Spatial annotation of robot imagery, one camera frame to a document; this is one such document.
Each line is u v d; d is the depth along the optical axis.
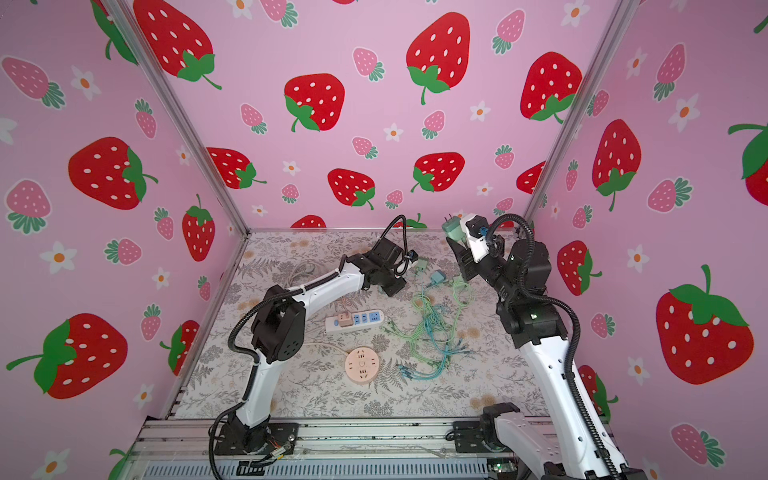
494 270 0.55
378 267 0.72
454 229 0.62
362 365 0.84
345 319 0.88
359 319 0.93
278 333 0.55
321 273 1.07
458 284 1.03
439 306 0.98
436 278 1.04
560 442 0.38
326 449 0.73
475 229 0.51
